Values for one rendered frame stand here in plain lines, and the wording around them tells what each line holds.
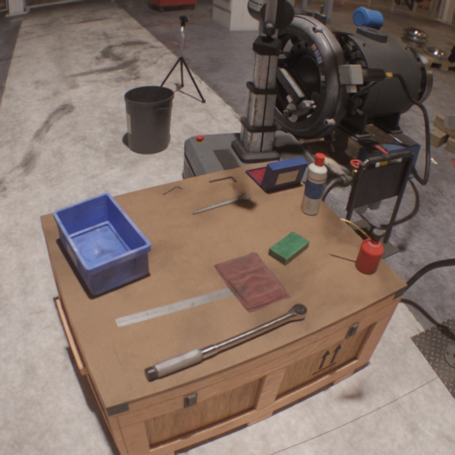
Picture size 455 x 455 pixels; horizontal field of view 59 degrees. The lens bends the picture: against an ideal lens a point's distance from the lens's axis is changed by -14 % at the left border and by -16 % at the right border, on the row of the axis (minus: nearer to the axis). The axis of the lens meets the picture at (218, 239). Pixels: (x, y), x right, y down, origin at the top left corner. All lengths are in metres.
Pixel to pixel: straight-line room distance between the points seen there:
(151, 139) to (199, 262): 1.53
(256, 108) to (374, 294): 1.16
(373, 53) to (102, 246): 1.92
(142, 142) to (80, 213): 1.43
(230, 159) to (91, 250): 1.09
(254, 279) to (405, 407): 0.84
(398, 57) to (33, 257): 2.36
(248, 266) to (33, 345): 0.92
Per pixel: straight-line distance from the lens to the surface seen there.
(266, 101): 2.20
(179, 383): 1.09
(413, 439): 1.72
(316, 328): 1.25
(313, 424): 1.62
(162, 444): 1.40
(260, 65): 2.13
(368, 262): 1.42
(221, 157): 2.30
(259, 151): 2.31
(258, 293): 1.28
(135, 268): 1.28
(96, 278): 1.23
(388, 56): 2.80
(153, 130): 2.77
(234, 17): 6.36
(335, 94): 2.34
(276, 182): 1.68
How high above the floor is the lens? 1.40
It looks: 40 degrees down
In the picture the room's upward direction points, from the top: 5 degrees clockwise
